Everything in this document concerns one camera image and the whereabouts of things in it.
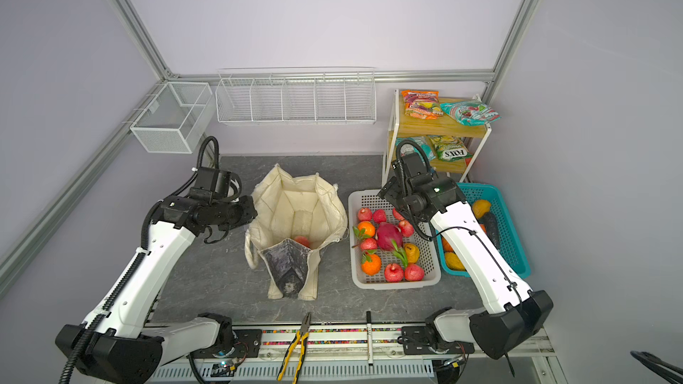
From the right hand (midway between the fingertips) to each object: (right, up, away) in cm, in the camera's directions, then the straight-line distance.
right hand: (392, 200), depth 74 cm
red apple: (+8, -23, +7) cm, 25 cm away
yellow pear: (+8, -17, +8) cm, 20 cm away
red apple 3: (-7, -7, +22) cm, 24 cm away
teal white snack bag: (+16, +21, +27) cm, 38 cm away
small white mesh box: (-77, +29, +24) cm, 86 cm away
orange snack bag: (+12, +31, +12) cm, 35 cm away
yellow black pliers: (-26, -39, +1) cm, 46 cm away
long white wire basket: (-32, +37, +25) cm, 55 cm away
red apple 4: (+7, -11, +16) cm, 21 cm away
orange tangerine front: (-6, -20, +8) cm, 22 cm away
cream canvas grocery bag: (-34, -9, +24) cm, 43 cm away
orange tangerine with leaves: (-7, -11, +10) cm, 16 cm away
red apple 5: (-6, -15, +12) cm, 21 cm away
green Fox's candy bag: (+25, +18, +22) cm, 38 cm away
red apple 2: (+1, -23, +7) cm, 24 cm away
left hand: (-38, -4, 0) cm, 39 cm away
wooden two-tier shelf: (+34, +22, +23) cm, 47 cm away
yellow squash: (+21, -21, +10) cm, 31 cm away
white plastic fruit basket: (-10, -2, +20) cm, 23 cm away
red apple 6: (-2, -7, +20) cm, 21 cm away
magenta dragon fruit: (+1, -13, +10) cm, 17 cm away
